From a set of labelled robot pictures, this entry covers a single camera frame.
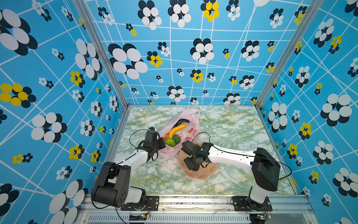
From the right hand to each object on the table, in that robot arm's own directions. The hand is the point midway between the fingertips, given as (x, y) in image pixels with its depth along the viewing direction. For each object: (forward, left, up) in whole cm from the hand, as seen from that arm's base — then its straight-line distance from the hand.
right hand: (191, 161), depth 84 cm
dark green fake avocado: (+16, +9, +1) cm, 18 cm away
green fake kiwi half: (+12, +13, +2) cm, 18 cm away
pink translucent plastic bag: (+23, +3, -4) cm, 24 cm away
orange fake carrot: (+19, +18, -2) cm, 26 cm away
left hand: (+14, +17, +2) cm, 22 cm away
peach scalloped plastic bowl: (-6, -7, -2) cm, 10 cm away
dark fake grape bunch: (+31, +7, 0) cm, 32 cm away
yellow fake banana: (+20, +14, -1) cm, 25 cm away
